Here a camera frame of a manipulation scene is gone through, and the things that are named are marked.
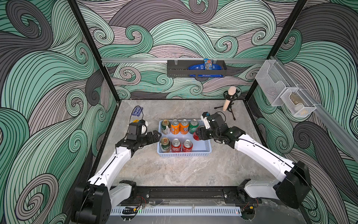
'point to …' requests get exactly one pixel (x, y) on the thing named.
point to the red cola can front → (175, 145)
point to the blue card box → (137, 111)
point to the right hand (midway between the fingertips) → (202, 130)
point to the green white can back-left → (166, 127)
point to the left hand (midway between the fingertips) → (155, 135)
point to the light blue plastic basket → (200, 148)
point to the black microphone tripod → (230, 98)
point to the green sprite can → (194, 126)
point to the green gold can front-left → (165, 143)
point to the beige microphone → (231, 91)
